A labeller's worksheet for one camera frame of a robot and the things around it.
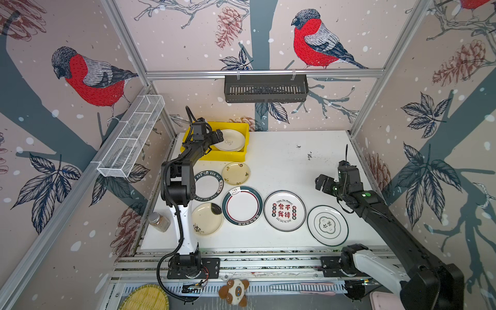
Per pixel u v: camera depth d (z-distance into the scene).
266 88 1.04
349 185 0.61
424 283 0.37
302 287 0.70
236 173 1.04
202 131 0.82
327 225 0.84
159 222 0.78
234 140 1.14
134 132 0.80
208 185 1.00
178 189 0.57
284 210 0.88
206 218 0.85
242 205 0.91
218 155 1.01
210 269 0.73
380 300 0.65
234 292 0.66
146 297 0.67
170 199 0.53
